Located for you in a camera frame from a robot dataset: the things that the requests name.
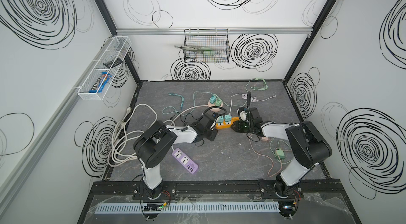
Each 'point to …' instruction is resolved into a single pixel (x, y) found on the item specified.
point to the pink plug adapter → (264, 139)
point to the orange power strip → (225, 126)
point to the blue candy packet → (94, 88)
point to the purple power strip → (185, 161)
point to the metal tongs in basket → (200, 49)
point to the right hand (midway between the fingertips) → (232, 125)
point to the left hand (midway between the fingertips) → (216, 130)
